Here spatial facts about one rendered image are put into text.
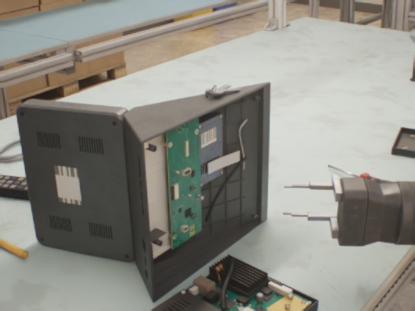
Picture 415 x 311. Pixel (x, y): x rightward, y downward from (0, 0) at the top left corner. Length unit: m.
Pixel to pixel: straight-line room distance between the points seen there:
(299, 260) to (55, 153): 0.34
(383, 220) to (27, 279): 0.44
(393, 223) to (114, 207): 0.34
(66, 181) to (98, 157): 0.06
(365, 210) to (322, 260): 0.13
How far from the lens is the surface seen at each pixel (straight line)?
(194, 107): 0.70
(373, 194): 0.69
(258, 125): 0.80
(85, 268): 0.80
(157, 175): 0.68
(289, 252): 0.81
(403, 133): 1.21
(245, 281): 0.70
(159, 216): 0.71
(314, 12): 3.57
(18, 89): 4.34
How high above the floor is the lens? 1.45
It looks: 24 degrees down
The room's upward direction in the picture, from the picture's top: 2 degrees counter-clockwise
